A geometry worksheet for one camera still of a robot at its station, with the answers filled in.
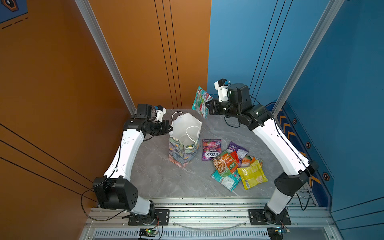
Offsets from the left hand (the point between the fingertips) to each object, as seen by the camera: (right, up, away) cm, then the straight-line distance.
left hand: (172, 126), depth 79 cm
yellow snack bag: (+44, -27, +3) cm, 51 cm away
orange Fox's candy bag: (+44, -21, +12) cm, 50 cm away
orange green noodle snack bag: (+30, -22, +8) cm, 38 cm away
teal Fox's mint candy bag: (+31, -31, +4) cm, 44 cm away
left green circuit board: (-11, -51, -8) cm, 52 cm away
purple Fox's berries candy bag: (+22, -14, +16) cm, 31 cm away
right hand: (+16, +11, -11) cm, 22 cm away
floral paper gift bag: (+7, -7, -4) cm, 11 cm away
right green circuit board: (+53, -49, -9) cm, 73 cm away
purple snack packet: (+41, -16, +14) cm, 46 cm away
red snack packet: (+36, -18, +12) cm, 42 cm away
